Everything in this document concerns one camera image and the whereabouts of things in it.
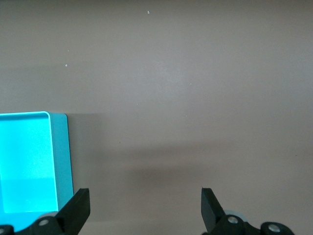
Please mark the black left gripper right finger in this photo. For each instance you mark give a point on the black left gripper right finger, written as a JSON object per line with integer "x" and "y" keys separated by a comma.
{"x": 209, "y": 210}

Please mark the cyan plastic storage bin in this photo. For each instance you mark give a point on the cyan plastic storage bin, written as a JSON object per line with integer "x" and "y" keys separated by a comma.
{"x": 29, "y": 159}

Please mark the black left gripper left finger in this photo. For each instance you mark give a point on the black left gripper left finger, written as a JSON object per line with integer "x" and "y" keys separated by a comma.
{"x": 75, "y": 210}

